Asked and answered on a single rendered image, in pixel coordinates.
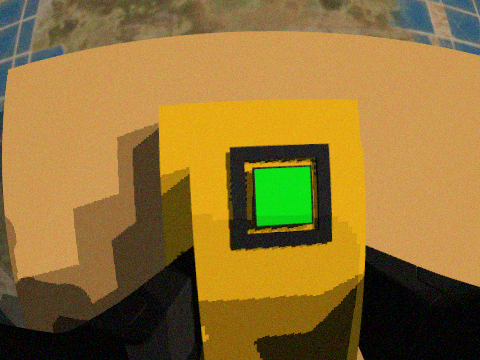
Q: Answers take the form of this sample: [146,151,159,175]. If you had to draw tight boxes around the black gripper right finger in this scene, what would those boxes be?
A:
[359,245,480,360]

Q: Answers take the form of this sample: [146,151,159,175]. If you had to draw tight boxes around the grey block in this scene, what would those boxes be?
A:
[0,309,16,327]

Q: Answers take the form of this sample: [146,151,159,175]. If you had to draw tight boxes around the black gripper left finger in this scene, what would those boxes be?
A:
[0,245,203,360]

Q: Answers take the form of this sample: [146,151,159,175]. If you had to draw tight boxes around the tan rectangular panel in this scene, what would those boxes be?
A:
[1,31,480,333]

